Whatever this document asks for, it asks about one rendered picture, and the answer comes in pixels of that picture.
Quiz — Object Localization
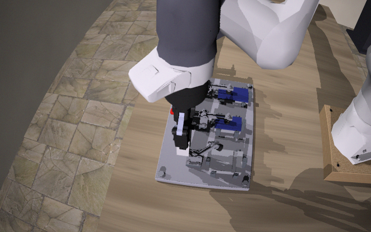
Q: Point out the toggle clamp with red handle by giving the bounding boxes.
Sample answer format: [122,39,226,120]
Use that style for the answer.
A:
[206,80,233,98]

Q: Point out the blue rectangular block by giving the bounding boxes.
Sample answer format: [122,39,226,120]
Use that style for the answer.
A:
[214,116,242,134]
[218,87,248,104]

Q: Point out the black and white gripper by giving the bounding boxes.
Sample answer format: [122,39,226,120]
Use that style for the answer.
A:
[165,81,209,156]

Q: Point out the red-handled toggle clamp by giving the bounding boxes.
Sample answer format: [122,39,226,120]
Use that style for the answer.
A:
[193,109,232,130]
[185,141,223,168]

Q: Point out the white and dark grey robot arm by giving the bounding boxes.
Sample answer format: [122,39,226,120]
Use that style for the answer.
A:
[128,0,371,165]

